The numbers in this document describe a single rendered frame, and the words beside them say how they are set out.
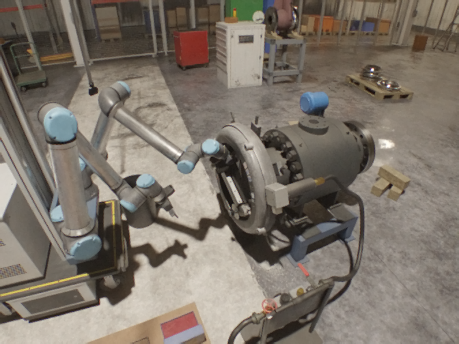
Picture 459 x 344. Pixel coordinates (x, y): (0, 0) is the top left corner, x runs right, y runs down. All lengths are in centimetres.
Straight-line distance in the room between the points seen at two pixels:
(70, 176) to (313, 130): 143
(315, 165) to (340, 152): 23
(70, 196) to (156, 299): 100
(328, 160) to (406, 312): 114
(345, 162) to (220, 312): 129
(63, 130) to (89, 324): 131
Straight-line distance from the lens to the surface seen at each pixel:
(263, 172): 147
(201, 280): 202
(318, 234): 204
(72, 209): 133
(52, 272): 196
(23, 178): 159
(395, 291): 227
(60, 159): 120
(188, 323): 135
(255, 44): 549
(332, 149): 189
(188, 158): 151
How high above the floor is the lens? 170
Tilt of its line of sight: 35 degrees down
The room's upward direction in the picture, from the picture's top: straight up
